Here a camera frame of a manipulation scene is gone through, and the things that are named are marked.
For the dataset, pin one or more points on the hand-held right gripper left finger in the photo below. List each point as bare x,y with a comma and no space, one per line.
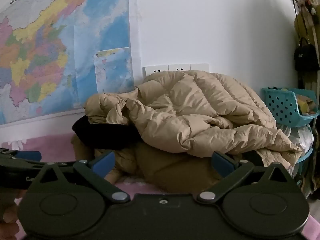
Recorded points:
103,161

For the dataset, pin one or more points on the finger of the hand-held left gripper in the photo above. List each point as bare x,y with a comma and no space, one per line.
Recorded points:
17,177
27,155

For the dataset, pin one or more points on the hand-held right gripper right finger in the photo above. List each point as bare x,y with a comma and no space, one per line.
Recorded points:
221,162

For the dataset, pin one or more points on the beige down jacket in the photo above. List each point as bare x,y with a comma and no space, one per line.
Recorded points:
187,105

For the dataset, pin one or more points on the person's left hand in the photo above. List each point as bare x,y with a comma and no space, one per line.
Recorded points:
7,212

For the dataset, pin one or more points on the pink floral bed sheet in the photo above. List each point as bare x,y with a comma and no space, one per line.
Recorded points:
50,142

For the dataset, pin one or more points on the black cloth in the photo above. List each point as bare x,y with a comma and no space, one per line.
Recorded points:
105,135

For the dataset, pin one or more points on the brown padded jacket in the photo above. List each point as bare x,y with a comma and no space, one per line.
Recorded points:
175,171

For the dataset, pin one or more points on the teal plastic basket rack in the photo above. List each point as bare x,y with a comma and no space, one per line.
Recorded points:
280,105

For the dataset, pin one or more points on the white plastic bag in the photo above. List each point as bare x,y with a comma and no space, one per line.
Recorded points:
301,137

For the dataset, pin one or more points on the black handbag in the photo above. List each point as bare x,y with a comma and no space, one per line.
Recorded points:
305,57

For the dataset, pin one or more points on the yellow-green hanging garment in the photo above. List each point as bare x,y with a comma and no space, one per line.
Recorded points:
303,27

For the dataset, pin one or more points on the plush toy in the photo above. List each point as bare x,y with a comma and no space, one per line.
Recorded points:
306,2

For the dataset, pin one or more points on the colourful wall map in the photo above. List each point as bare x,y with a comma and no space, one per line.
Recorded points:
50,55

